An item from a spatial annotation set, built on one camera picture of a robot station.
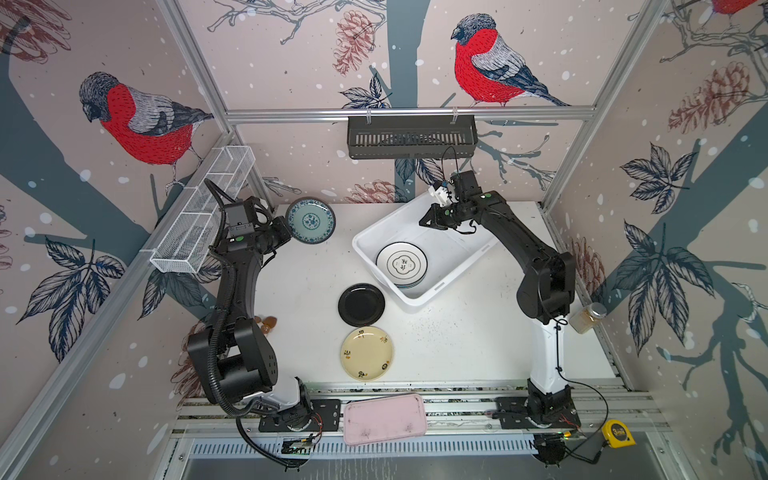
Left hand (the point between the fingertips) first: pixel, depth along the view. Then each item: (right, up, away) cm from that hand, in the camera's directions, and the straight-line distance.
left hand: (289, 224), depth 83 cm
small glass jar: (+84, -27, 0) cm, 88 cm away
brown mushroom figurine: (-9, -30, +6) cm, 32 cm away
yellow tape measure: (+82, -50, -14) cm, 97 cm away
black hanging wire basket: (+37, +31, +22) cm, 53 cm away
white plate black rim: (+33, -13, +18) cm, 40 cm away
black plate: (+19, -25, +10) cm, 33 cm away
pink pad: (+27, -48, -11) cm, 56 cm away
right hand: (+38, 0, +9) cm, 39 cm away
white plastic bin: (+51, -10, +24) cm, 57 cm away
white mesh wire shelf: (-22, 0, -7) cm, 23 cm away
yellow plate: (+22, -37, +1) cm, 43 cm away
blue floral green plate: (+5, +1, +7) cm, 8 cm away
